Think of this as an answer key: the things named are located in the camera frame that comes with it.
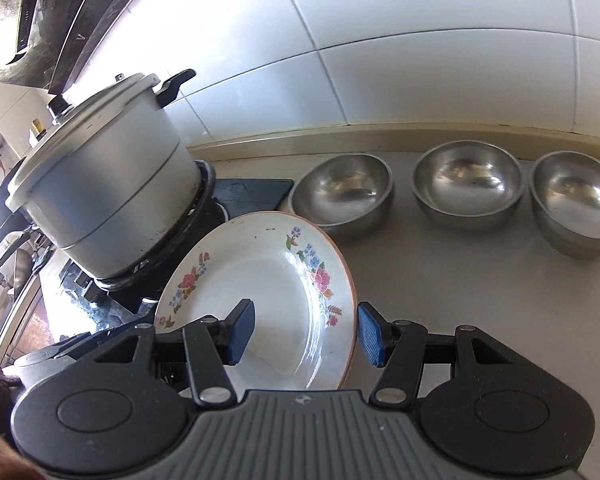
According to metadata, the small floral rimmed plate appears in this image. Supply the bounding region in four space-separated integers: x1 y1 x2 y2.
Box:
155 211 358 394

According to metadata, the steel bowl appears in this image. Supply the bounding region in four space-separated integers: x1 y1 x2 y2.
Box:
289 153 394 240
412 140 526 233
529 151 600 260

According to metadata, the black gas stove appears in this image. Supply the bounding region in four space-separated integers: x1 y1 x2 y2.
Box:
59 159 294 332

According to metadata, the aluminium pressure cooker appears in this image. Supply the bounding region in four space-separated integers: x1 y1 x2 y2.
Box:
2 68 202 280

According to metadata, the black range hood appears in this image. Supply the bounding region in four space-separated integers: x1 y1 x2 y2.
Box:
0 0 131 94

